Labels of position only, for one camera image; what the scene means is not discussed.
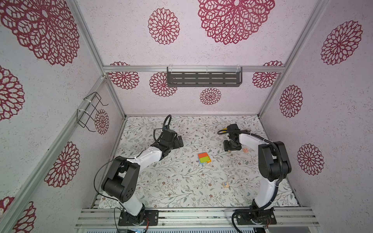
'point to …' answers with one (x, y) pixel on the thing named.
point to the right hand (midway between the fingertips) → (230, 145)
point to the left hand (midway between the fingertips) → (175, 142)
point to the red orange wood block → (202, 155)
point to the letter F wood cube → (226, 184)
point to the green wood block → (204, 159)
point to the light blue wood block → (200, 163)
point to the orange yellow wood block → (210, 161)
